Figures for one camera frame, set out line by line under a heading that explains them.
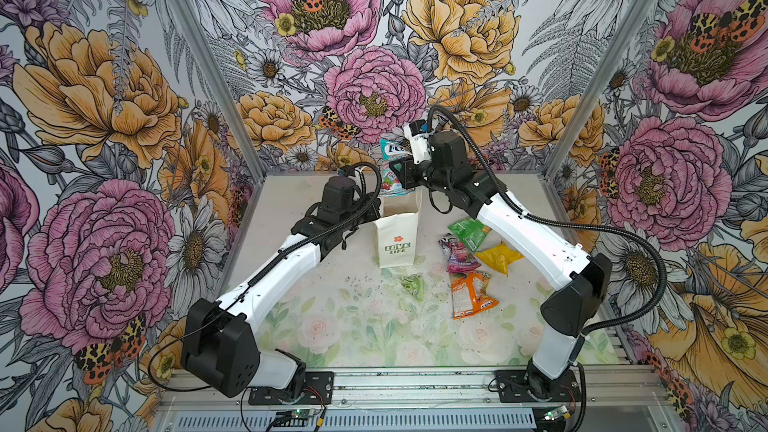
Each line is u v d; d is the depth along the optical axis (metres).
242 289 0.45
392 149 0.73
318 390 0.73
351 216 0.57
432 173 0.63
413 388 0.76
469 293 0.85
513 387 0.73
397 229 0.79
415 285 0.88
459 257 0.92
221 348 0.41
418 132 0.64
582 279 0.46
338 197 0.61
